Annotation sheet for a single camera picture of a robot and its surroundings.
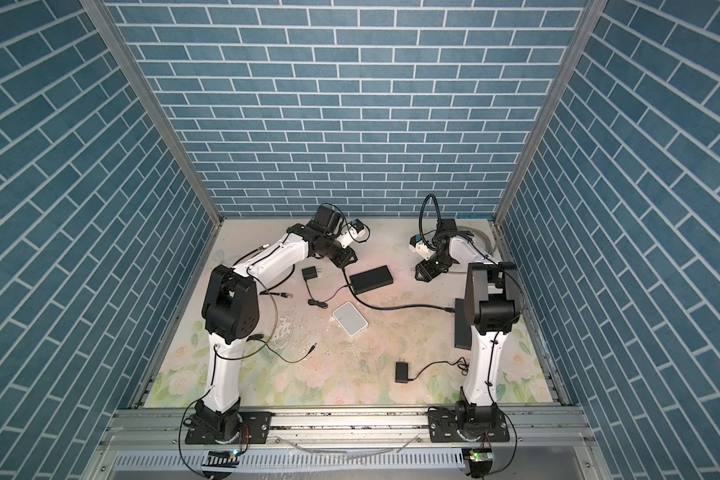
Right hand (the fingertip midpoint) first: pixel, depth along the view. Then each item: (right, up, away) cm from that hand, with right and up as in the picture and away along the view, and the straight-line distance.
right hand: (426, 268), depth 102 cm
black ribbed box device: (-19, -4, -2) cm, 19 cm away
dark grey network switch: (+1, -10, -39) cm, 40 cm away
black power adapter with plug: (-10, -27, -21) cm, 36 cm away
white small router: (-25, -15, -10) cm, 31 cm away
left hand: (-25, +5, -6) cm, 26 cm away
